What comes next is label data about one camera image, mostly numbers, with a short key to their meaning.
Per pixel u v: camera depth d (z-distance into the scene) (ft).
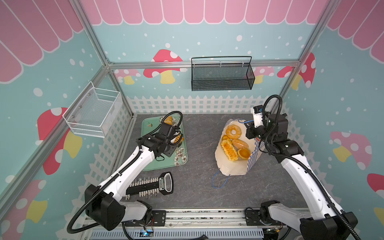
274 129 1.71
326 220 1.21
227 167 2.86
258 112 1.98
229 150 3.01
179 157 3.17
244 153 3.01
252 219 2.44
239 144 3.17
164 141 2.00
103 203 1.27
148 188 2.74
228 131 3.32
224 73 3.09
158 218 2.45
